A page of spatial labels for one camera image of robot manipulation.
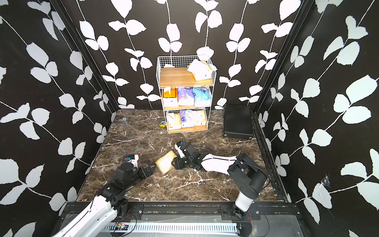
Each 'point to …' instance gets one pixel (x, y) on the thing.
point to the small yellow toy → (163, 124)
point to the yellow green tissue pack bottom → (201, 117)
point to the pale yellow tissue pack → (164, 164)
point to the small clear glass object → (124, 119)
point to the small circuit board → (123, 226)
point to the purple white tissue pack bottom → (187, 118)
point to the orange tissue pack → (170, 97)
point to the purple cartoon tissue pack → (186, 96)
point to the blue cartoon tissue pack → (202, 97)
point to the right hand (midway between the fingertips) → (173, 160)
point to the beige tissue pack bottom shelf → (174, 120)
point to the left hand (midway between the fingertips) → (153, 165)
